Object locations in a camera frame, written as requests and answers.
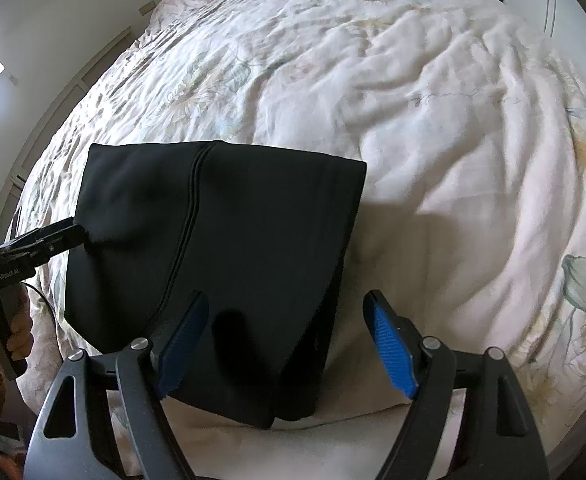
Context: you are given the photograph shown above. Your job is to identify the black pants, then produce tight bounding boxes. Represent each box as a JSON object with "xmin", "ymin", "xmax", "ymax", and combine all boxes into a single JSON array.
[{"xmin": 64, "ymin": 141, "xmax": 367, "ymax": 429}]

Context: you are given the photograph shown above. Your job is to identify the person's left hand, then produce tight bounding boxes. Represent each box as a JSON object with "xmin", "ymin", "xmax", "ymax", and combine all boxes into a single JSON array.
[{"xmin": 7, "ymin": 287, "xmax": 33, "ymax": 360}]

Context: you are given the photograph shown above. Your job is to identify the floral white duvet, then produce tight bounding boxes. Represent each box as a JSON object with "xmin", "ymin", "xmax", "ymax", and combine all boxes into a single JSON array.
[{"xmin": 8, "ymin": 0, "xmax": 586, "ymax": 480}]

